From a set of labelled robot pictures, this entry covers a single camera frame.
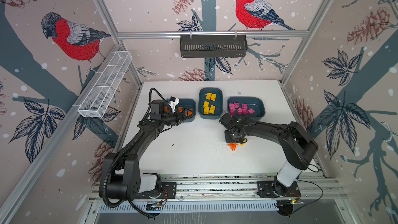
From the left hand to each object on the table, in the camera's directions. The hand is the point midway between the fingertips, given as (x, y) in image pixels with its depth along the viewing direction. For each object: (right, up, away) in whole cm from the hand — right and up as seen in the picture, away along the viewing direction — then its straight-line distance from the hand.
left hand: (190, 115), depth 80 cm
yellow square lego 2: (+11, +10, +30) cm, 34 cm away
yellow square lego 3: (+9, +4, +24) cm, 26 cm away
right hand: (+22, -17, +10) cm, 30 cm away
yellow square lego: (+30, -14, +3) cm, 33 cm away
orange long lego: (-1, +1, -2) cm, 3 cm away
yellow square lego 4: (+9, +1, +21) cm, 23 cm away
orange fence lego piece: (+24, -19, +8) cm, 32 cm away
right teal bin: (+40, +2, +24) cm, 47 cm away
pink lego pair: (+35, 0, +22) cm, 41 cm away
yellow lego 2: (+13, +1, +24) cm, 27 cm away
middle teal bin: (+12, +5, +27) cm, 30 cm away
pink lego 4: (+39, 0, +21) cm, 44 cm away
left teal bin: (-2, +5, +23) cm, 23 cm away
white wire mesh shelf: (-44, +7, -9) cm, 45 cm away
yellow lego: (+14, +9, +30) cm, 35 cm away
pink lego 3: (+35, +3, +24) cm, 42 cm away
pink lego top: (+29, +4, +24) cm, 38 cm away
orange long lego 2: (-10, +4, -10) cm, 15 cm away
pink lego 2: (+31, 0, +21) cm, 38 cm away
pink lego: (+26, +2, +23) cm, 35 cm away
